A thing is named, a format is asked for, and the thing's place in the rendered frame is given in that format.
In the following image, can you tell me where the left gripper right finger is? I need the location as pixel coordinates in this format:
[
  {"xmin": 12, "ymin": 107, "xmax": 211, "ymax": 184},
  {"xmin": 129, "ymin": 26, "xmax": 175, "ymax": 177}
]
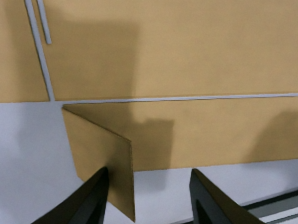
[{"xmin": 189, "ymin": 168, "xmax": 266, "ymax": 224}]

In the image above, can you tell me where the flat brown cardboard box blank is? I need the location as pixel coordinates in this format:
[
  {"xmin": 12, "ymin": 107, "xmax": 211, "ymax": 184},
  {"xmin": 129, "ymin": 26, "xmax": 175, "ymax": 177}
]
[{"xmin": 0, "ymin": 0, "xmax": 298, "ymax": 223}]

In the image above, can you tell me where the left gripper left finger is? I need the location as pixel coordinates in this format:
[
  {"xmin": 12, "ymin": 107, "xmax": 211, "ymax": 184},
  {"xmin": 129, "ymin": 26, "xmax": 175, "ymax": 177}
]
[{"xmin": 31, "ymin": 167, "xmax": 109, "ymax": 224}]

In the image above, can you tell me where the grey slotted aluminium rail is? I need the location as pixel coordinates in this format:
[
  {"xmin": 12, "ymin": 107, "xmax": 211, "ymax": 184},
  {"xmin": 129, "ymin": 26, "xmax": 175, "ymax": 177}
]
[{"xmin": 243, "ymin": 190, "xmax": 298, "ymax": 224}]

